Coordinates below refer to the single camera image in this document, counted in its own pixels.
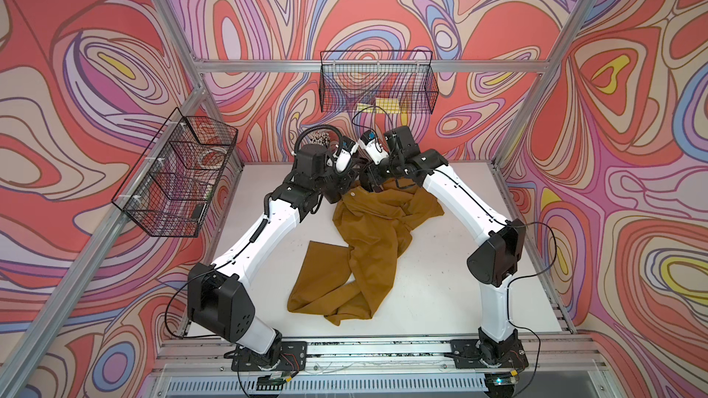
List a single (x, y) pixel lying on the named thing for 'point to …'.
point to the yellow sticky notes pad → (382, 105)
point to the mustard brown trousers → (346, 283)
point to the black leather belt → (375, 188)
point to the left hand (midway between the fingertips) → (355, 164)
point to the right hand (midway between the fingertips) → (367, 176)
